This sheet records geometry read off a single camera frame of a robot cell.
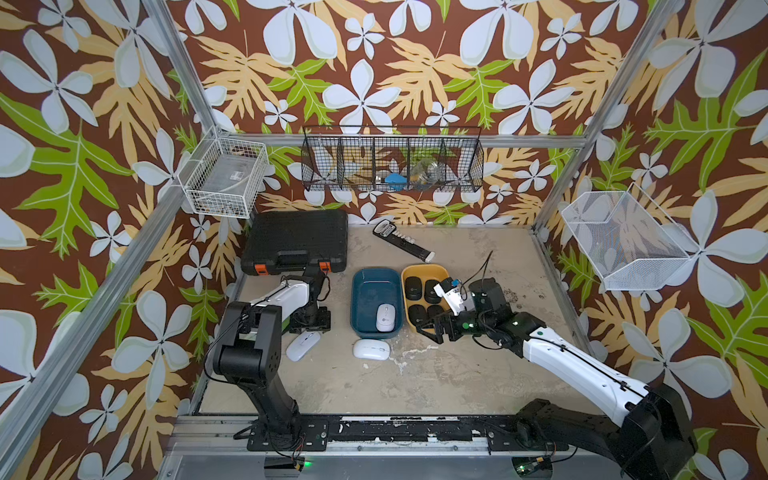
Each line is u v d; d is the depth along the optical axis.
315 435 0.73
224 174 0.86
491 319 0.62
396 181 0.94
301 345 0.88
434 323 0.68
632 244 0.78
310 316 0.79
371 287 1.01
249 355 0.47
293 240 1.11
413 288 0.99
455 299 0.72
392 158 0.99
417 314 0.94
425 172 0.99
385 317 0.92
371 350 0.86
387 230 1.19
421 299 0.99
